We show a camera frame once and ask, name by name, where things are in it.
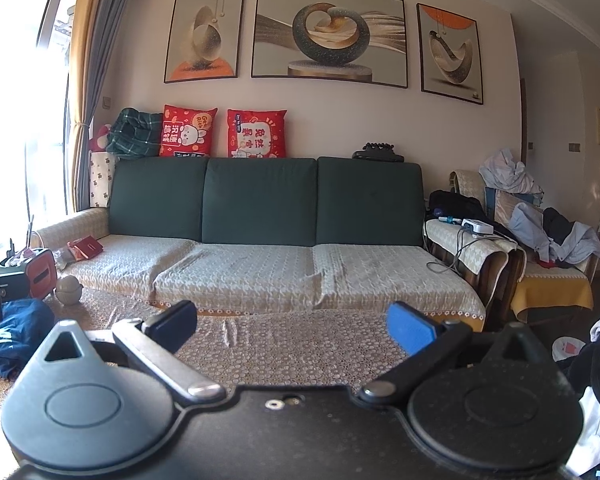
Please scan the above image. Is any red rabbit print cushion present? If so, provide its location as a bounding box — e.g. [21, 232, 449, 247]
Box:
[226, 108, 287, 159]
[159, 104, 219, 158]

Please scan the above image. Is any beige patterned armchair cover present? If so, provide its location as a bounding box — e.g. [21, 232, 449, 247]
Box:
[425, 218, 520, 281]

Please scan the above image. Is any beige lace sofa cover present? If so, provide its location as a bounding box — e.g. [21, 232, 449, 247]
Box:
[32, 207, 486, 321]

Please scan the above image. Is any grey curtain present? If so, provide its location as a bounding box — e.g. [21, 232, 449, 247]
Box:
[75, 0, 141, 211]

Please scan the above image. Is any framed egg sculpture painting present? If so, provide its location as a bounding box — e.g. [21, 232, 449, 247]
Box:
[163, 0, 246, 84]

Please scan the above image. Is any framed crescent sculpture painting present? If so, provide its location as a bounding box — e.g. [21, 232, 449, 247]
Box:
[416, 2, 485, 106]

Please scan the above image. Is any pale crumpled shirt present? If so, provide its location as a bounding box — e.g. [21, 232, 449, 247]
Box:
[479, 148, 545, 196]

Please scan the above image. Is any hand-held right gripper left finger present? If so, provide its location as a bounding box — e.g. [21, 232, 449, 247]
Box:
[42, 300, 227, 408]

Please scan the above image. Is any white cable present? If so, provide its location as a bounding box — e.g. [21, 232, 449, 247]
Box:
[427, 229, 481, 273]

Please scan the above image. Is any black ornament with beads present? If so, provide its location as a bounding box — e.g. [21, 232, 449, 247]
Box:
[351, 142, 406, 163]

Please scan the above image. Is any white power strip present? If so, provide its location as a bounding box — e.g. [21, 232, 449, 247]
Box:
[461, 218, 495, 237]

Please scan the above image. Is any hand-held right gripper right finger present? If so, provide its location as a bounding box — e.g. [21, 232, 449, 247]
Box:
[356, 301, 558, 407]

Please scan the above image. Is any framed ring sculpture painting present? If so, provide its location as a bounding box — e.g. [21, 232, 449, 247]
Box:
[251, 0, 410, 90]

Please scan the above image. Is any blue garment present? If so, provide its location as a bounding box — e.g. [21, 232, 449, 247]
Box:
[0, 299, 56, 382]

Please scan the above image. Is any black bag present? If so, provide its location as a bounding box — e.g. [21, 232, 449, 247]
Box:
[428, 190, 486, 221]

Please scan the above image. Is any green sofa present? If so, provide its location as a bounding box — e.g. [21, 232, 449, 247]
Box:
[32, 156, 487, 333]

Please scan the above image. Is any orange and grey case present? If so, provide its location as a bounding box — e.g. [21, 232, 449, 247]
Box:
[0, 215, 59, 301]

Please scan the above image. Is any round beige lidded jar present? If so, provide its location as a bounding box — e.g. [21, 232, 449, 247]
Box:
[55, 275, 84, 307]

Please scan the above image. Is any yellow seat cloth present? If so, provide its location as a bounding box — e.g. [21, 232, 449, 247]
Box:
[510, 265, 595, 323]

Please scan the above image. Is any black crumpled garment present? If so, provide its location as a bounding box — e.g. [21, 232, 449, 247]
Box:
[542, 207, 588, 263]

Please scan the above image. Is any pink plush toy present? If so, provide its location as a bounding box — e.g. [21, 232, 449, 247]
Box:
[89, 124, 113, 153]

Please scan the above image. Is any pile of clothes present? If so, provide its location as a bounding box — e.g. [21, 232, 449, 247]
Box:
[509, 202, 600, 268]

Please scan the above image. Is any sliding glass window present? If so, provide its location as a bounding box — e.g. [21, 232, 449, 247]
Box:
[0, 0, 81, 281]

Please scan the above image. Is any orange curtain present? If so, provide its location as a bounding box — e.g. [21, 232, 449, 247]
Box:
[66, 0, 112, 216]

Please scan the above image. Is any white bear print cushion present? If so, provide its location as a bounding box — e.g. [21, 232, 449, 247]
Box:
[89, 150, 117, 208]

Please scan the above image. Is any green plaid blanket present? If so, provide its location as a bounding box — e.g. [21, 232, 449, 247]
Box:
[105, 107, 163, 161]

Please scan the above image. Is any red booklet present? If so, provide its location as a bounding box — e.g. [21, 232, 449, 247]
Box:
[67, 237, 104, 261]

